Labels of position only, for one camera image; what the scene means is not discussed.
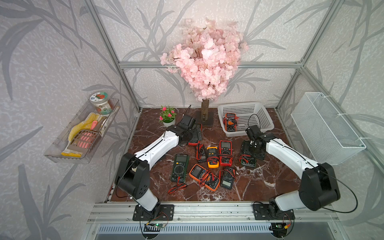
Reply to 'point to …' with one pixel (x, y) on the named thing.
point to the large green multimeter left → (180, 167)
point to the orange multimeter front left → (201, 174)
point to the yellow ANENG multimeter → (212, 154)
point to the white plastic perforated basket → (250, 113)
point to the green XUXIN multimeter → (248, 161)
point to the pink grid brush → (82, 141)
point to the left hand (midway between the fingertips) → (195, 136)
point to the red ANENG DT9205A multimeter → (197, 137)
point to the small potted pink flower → (167, 116)
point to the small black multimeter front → (227, 177)
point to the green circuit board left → (155, 227)
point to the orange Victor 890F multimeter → (230, 122)
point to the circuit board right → (279, 230)
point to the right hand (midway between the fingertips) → (246, 152)
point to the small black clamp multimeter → (200, 153)
